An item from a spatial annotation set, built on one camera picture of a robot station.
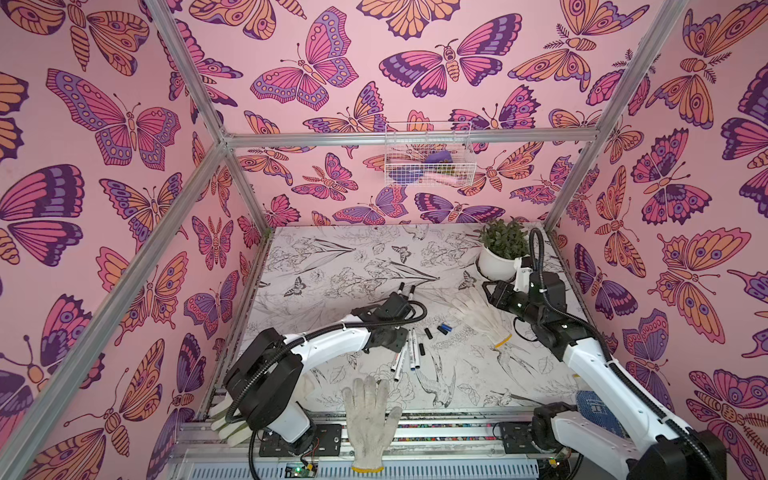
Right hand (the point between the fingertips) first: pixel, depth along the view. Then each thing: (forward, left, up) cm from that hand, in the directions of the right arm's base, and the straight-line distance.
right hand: (491, 283), depth 81 cm
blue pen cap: (-4, +10, -18) cm, 21 cm away
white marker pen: (+11, +24, -18) cm, 32 cm away
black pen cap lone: (-11, +18, -19) cm, 28 cm away
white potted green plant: (+17, -7, -1) cm, 18 cm away
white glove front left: (-34, +66, -18) cm, 76 cm away
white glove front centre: (-32, +32, -19) cm, 49 cm away
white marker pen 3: (-14, +26, -19) cm, 35 cm away
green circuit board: (-41, +49, -21) cm, 67 cm away
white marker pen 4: (-20, +25, -19) cm, 37 cm away
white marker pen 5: (-11, +20, -18) cm, 29 cm away
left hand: (-8, +25, -15) cm, 30 cm away
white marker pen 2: (+8, +21, -18) cm, 29 cm away
